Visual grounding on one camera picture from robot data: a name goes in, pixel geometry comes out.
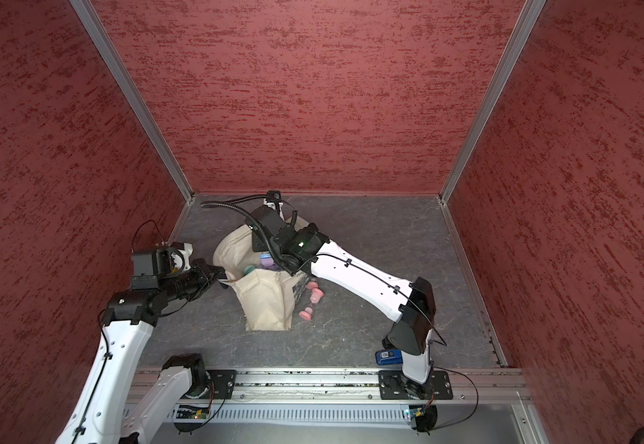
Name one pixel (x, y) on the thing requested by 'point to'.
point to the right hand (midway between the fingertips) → (264, 235)
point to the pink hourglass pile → (316, 293)
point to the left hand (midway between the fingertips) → (224, 276)
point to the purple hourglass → (267, 263)
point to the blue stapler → (389, 357)
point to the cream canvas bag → (268, 295)
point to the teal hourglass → (249, 269)
